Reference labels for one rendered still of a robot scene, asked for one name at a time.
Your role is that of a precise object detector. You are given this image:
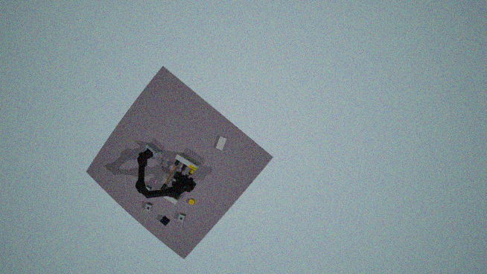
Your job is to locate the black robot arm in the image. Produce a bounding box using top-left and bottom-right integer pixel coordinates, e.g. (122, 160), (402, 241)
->
(136, 148), (194, 198)

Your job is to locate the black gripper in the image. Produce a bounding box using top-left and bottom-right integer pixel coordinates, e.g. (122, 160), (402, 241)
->
(174, 171), (196, 190)

